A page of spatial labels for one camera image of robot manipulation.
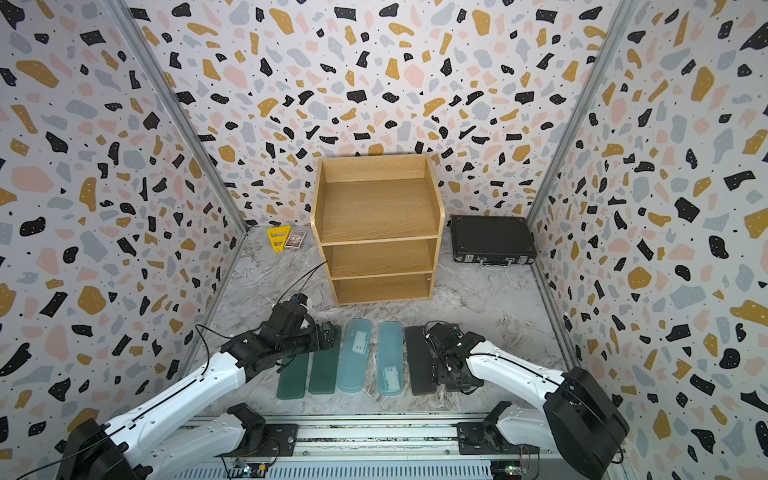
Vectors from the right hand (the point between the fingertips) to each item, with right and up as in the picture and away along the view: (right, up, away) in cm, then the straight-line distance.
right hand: (449, 378), depth 84 cm
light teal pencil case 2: (-17, +4, +4) cm, 18 cm away
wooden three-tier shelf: (-20, +45, -5) cm, 49 cm away
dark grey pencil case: (-8, +3, +6) cm, 10 cm away
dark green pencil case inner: (-35, +2, 0) cm, 35 cm away
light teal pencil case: (-27, +5, +3) cm, 28 cm away
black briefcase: (+22, +40, +34) cm, 58 cm away
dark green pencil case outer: (-44, 0, -2) cm, 44 cm away
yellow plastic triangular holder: (-62, +41, +33) cm, 82 cm away
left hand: (-33, +14, -3) cm, 36 cm away
